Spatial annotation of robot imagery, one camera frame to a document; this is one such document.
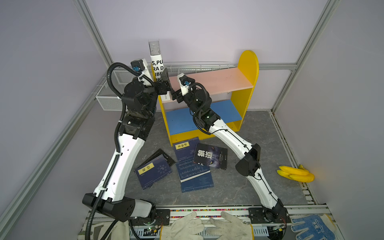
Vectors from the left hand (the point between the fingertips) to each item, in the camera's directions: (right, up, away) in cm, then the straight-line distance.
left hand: (158, 72), depth 57 cm
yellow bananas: (+73, -48, +26) cm, 91 cm away
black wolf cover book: (+23, -40, +36) cm, 59 cm away
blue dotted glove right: (+75, -70, +13) cm, 103 cm away
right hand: (+5, 0, +13) cm, 14 cm away
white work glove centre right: (+33, -71, +13) cm, 79 cm away
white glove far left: (-31, -69, +12) cm, 76 cm away
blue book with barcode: (+10, -47, +29) cm, 57 cm away
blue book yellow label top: (+7, -37, +39) cm, 55 cm away
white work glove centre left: (+10, -70, +13) cm, 72 cm away
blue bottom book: (+19, -53, +27) cm, 62 cm away
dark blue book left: (-11, -48, +30) cm, 58 cm away
